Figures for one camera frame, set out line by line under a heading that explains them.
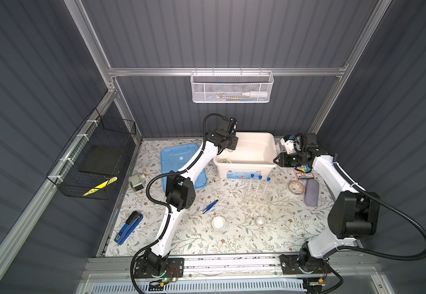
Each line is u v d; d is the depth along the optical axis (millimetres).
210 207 902
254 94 922
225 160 991
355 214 457
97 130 787
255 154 1077
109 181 682
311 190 916
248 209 893
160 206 566
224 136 738
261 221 847
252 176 844
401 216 391
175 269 722
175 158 1119
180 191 593
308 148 696
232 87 1238
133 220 828
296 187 965
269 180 826
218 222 847
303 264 676
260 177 844
